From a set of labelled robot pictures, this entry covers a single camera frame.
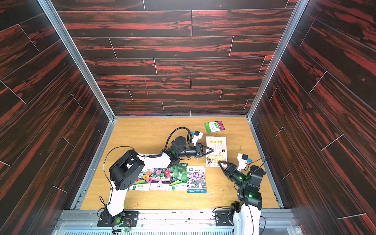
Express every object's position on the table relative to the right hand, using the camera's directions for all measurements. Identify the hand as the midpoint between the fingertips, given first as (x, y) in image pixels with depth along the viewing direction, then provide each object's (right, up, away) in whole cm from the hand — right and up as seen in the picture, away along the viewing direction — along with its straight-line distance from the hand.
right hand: (222, 162), depth 77 cm
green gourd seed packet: (-24, -12, +11) cm, 29 cm away
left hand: (-5, +5, -1) cm, 7 cm away
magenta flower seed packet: (+3, +20, +37) cm, 43 cm away
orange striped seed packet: (-1, +9, +2) cm, 9 cm away
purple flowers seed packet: (-13, -13, +9) cm, 20 cm away
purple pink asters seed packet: (-35, -13, +11) cm, 39 cm away
